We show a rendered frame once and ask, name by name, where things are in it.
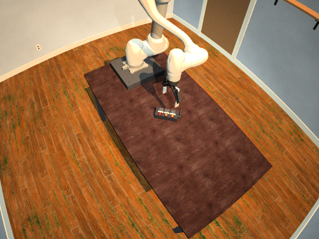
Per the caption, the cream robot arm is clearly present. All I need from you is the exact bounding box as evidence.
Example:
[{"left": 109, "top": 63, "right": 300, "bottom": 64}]
[{"left": 122, "top": 0, "right": 208, "bottom": 82}]

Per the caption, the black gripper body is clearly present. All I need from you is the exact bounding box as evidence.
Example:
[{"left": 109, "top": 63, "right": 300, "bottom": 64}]
[{"left": 167, "top": 79, "right": 179, "bottom": 89}]

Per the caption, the grey power strip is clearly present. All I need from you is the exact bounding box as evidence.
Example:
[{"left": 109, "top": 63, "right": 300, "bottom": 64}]
[{"left": 155, "top": 107, "right": 181, "bottom": 122}]

